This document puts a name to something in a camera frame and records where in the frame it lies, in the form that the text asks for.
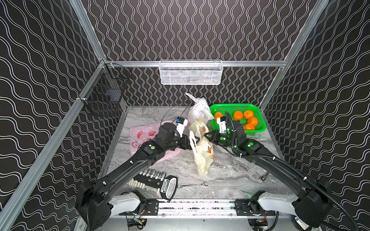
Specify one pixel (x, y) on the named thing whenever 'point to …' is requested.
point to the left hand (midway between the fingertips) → (198, 139)
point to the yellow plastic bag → (201, 145)
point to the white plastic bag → (201, 109)
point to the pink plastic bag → (139, 134)
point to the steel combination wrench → (180, 186)
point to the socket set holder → (166, 185)
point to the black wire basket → (102, 96)
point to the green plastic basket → (260, 127)
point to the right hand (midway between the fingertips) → (203, 133)
